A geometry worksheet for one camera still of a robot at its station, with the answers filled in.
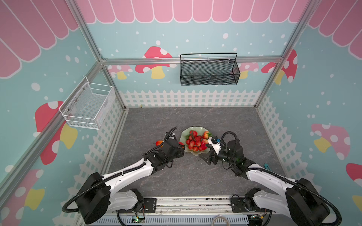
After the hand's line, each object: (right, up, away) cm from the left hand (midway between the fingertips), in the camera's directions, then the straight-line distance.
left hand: (182, 150), depth 83 cm
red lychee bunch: (+7, +4, +9) cm, 12 cm away
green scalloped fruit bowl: (+2, +10, +15) cm, 18 cm away
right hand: (+12, +1, -3) cm, 12 cm away
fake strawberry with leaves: (+16, +8, +10) cm, 21 cm away
